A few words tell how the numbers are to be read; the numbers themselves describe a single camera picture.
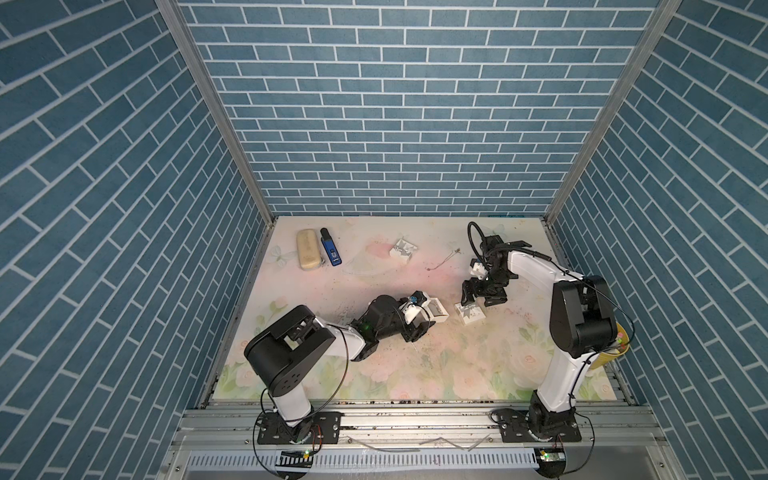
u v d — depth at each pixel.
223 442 0.74
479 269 0.90
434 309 0.87
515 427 0.74
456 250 1.12
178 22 0.71
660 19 0.72
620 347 0.73
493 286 0.79
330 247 1.08
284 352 0.47
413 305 0.75
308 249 1.06
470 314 0.93
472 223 0.88
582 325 0.51
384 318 0.69
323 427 0.74
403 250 1.08
